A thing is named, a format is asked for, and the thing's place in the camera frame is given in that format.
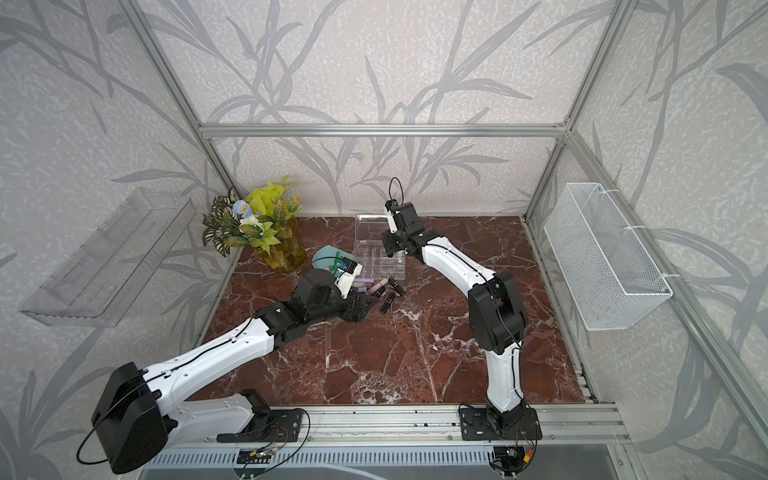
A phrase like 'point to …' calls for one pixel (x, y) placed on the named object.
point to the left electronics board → (253, 456)
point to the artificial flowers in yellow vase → (265, 216)
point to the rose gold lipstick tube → (382, 283)
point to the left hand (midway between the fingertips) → (368, 296)
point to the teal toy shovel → (329, 257)
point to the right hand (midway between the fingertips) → (390, 233)
